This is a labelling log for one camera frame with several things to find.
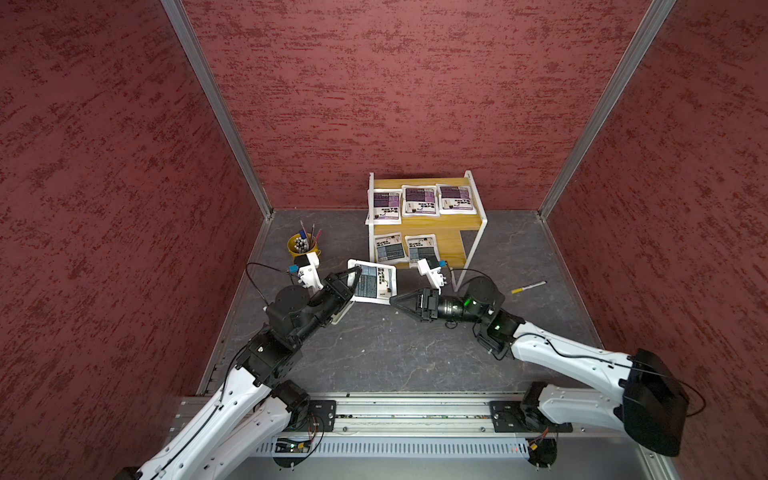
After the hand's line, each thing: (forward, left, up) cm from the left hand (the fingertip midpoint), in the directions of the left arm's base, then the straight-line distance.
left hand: (362, 276), depth 66 cm
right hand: (-8, -6, -3) cm, 10 cm away
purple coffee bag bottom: (+21, -23, +5) cm, 32 cm away
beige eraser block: (+4, +9, -29) cm, 31 cm away
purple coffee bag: (+19, -5, +4) cm, 20 cm away
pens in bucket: (+26, +23, -19) cm, 40 cm away
